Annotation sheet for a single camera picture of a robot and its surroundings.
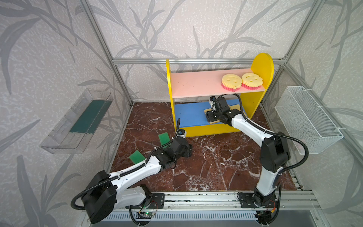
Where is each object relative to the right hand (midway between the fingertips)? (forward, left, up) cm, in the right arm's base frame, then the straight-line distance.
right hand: (211, 109), depth 93 cm
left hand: (-22, +14, -4) cm, 26 cm away
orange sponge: (-12, +1, +1) cm, 12 cm away
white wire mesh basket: (-22, -39, +18) cm, 49 cm away
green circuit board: (-56, +38, -19) cm, 70 cm away
